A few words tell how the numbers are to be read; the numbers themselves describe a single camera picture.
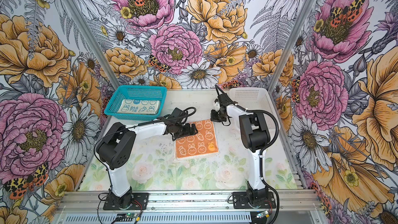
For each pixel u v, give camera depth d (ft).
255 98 3.72
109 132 1.73
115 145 1.66
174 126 2.44
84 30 2.86
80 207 2.51
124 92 3.65
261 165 1.96
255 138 1.87
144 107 3.54
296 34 2.94
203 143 3.07
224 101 2.87
